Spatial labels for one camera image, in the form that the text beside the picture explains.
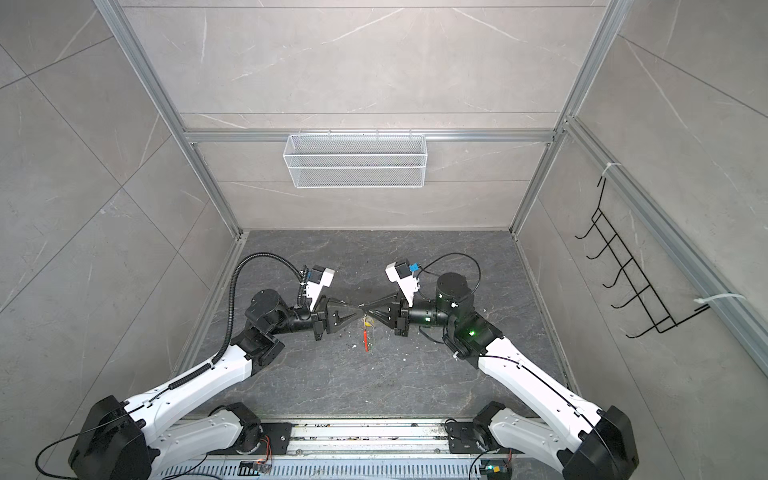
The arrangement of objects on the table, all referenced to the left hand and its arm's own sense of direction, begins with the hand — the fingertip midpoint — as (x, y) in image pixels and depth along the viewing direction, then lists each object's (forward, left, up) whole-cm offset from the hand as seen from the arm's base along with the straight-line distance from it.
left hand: (362, 311), depth 63 cm
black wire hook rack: (-6, -60, +3) cm, 61 cm away
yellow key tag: (-1, -1, -5) cm, 5 cm away
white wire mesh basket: (+59, +3, -1) cm, 59 cm away
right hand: (0, -1, 0) cm, 1 cm away
